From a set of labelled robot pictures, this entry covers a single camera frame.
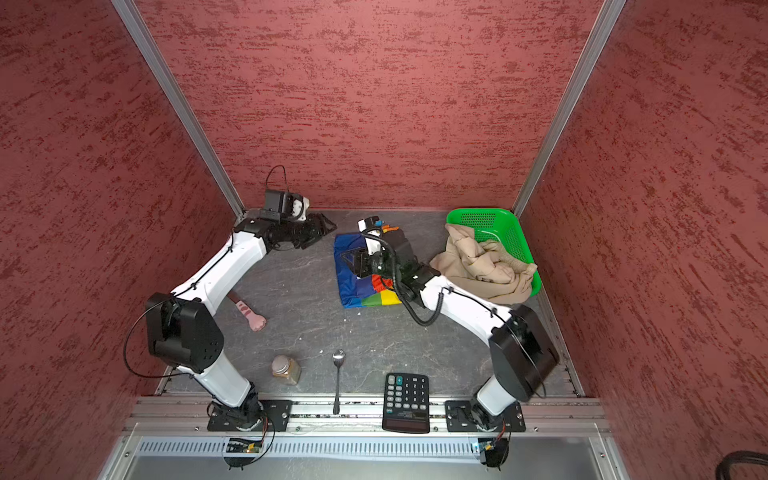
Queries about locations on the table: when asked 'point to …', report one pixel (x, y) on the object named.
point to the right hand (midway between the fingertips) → (346, 258)
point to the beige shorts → (484, 269)
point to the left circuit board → (242, 445)
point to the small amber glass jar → (285, 367)
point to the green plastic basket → (501, 226)
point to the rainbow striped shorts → (360, 291)
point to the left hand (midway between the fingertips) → (330, 238)
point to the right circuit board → (494, 451)
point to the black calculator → (406, 406)
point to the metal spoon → (338, 358)
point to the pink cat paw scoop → (255, 321)
